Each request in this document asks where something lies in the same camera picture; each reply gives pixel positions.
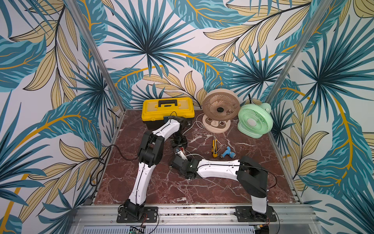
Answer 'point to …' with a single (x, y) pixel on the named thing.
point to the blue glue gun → (228, 151)
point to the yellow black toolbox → (154, 109)
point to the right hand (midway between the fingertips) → (182, 161)
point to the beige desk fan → (220, 107)
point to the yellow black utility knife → (214, 148)
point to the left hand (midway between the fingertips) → (181, 151)
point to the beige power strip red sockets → (181, 153)
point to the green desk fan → (255, 120)
